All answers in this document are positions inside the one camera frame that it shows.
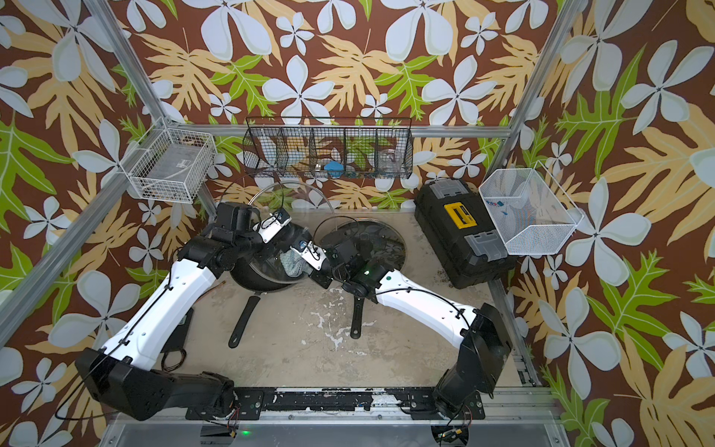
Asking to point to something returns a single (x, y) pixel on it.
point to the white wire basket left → (170, 165)
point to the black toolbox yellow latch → (460, 233)
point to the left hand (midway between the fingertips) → (273, 230)
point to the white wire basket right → (532, 213)
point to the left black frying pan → (270, 265)
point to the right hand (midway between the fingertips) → (309, 257)
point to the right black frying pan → (357, 307)
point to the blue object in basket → (334, 169)
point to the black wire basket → (329, 147)
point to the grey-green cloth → (294, 264)
